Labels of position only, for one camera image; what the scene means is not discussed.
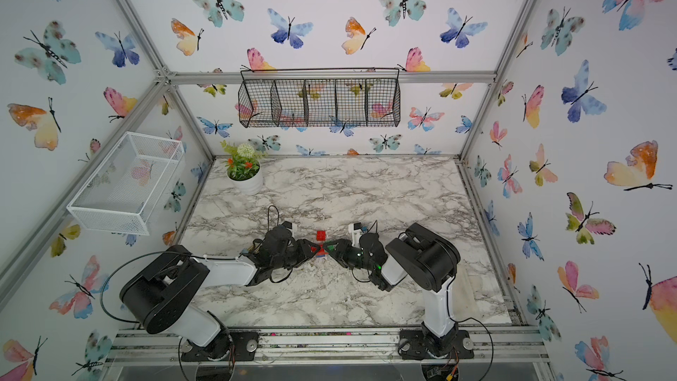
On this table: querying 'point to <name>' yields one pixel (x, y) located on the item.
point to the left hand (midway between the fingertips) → (321, 250)
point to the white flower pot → (249, 186)
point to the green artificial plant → (243, 161)
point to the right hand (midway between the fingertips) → (325, 248)
